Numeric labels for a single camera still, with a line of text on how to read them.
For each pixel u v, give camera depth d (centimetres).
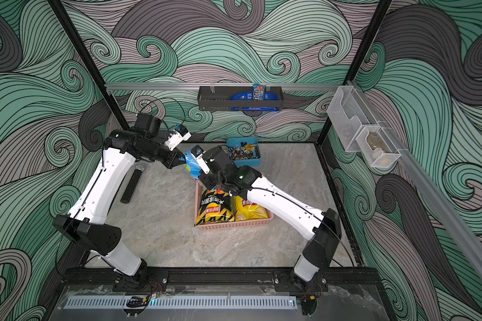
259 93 90
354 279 75
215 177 52
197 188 91
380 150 62
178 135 65
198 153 60
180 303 70
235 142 118
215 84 95
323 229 41
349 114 78
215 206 78
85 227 41
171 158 63
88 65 86
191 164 70
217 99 95
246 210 87
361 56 83
